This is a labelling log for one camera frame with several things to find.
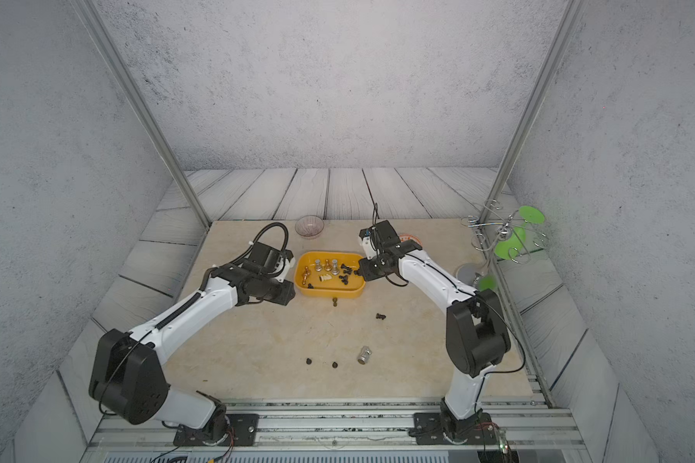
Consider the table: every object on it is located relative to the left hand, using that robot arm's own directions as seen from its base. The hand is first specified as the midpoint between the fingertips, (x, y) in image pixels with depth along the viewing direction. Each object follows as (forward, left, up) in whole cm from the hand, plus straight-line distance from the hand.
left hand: (295, 293), depth 85 cm
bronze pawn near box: (+5, -11, -13) cm, 18 cm away
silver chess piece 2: (+16, -11, -11) cm, 22 cm away
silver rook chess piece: (-14, -20, -11) cm, 27 cm away
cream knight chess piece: (+13, -7, -10) cm, 18 cm away
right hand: (+7, -21, +1) cm, 22 cm away
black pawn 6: (+15, -19, -11) cm, 26 cm away
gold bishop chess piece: (+16, 0, -10) cm, 19 cm away
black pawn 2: (-16, -11, -13) cm, 24 cm away
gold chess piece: (+13, 0, -10) cm, 17 cm away
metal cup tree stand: (+8, -59, +15) cm, 61 cm away
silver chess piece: (+17, -4, -11) cm, 21 cm away
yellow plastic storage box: (+10, -10, -13) cm, 19 cm away
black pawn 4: (+12, -14, -11) cm, 22 cm away
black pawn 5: (+16, -15, -12) cm, 25 cm away
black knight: (-2, -26, -12) cm, 29 cm away
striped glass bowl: (+38, 0, -10) cm, 39 cm away
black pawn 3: (+10, -2, -11) cm, 15 cm away
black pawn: (-15, -4, -12) cm, 20 cm away
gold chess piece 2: (+17, -8, -10) cm, 22 cm away
